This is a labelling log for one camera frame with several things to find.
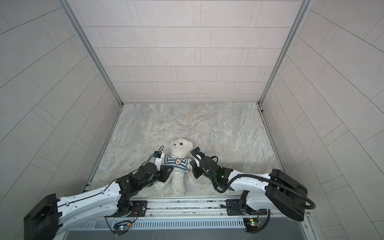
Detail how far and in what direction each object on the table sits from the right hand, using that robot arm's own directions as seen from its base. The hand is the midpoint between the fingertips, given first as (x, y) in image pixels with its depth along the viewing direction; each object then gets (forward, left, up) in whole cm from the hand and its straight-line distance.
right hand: (189, 165), depth 80 cm
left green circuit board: (-25, +30, -2) cm, 39 cm away
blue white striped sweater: (0, +5, +2) cm, 5 cm away
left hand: (-1, +7, -1) cm, 7 cm away
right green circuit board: (-26, -28, -8) cm, 39 cm away
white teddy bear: (+8, +5, +5) cm, 11 cm away
